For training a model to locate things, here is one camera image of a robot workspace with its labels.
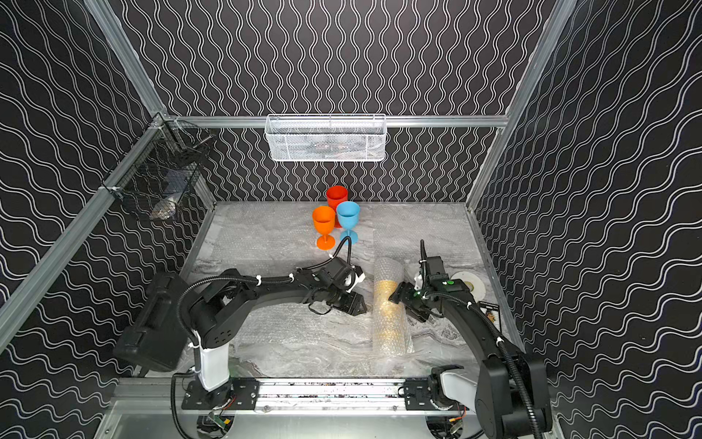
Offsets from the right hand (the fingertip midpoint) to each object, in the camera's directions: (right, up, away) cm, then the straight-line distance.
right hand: (398, 302), depth 84 cm
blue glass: (-16, +29, +18) cm, 37 cm away
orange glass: (-24, +27, +15) cm, 39 cm away
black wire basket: (-80, +41, +8) cm, 90 cm away
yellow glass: (-3, -7, -6) cm, 10 cm away
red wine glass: (-21, +36, +22) cm, 47 cm away
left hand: (-11, -2, +3) cm, 12 cm away
